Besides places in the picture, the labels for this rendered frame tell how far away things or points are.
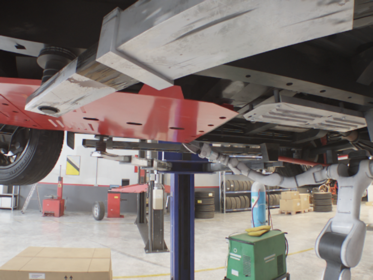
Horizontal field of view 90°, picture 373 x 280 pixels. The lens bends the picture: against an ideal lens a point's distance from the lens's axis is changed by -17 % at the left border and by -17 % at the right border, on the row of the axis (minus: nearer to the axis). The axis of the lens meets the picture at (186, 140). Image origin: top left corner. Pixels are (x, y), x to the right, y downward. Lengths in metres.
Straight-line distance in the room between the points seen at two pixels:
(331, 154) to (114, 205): 7.66
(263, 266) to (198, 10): 2.41
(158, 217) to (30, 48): 4.06
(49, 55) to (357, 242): 1.42
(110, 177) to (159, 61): 9.77
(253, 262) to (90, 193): 8.54
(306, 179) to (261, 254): 1.14
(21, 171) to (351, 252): 2.02
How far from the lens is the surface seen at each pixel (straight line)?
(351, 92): 0.94
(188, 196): 2.75
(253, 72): 0.66
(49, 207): 8.92
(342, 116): 1.17
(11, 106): 1.14
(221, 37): 0.25
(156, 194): 4.21
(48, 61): 0.60
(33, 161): 1.71
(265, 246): 2.48
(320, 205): 10.31
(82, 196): 10.16
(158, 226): 4.48
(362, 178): 1.40
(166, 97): 0.75
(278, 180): 1.53
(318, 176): 1.54
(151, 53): 0.28
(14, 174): 1.82
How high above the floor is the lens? 1.32
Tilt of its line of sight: 11 degrees up
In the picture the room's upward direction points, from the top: straight up
